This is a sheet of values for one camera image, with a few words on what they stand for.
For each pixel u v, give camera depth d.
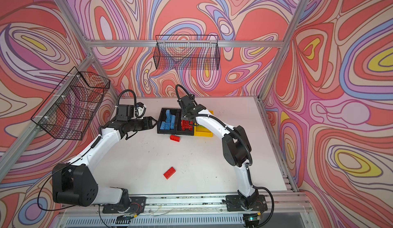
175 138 0.96
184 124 0.99
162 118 1.03
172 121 0.99
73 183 0.41
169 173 0.82
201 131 0.99
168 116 1.02
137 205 0.72
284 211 0.73
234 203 0.73
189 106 0.71
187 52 0.98
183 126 0.99
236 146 0.52
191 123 1.02
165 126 1.01
